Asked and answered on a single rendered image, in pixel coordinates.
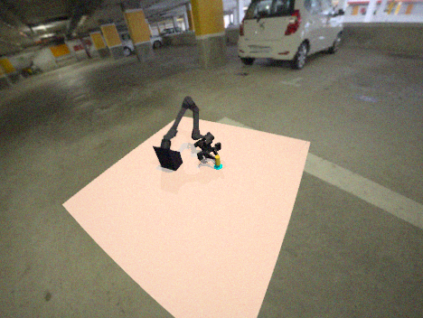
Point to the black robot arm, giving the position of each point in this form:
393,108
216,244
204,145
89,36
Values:
206,139

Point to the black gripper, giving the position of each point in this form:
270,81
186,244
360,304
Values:
206,153

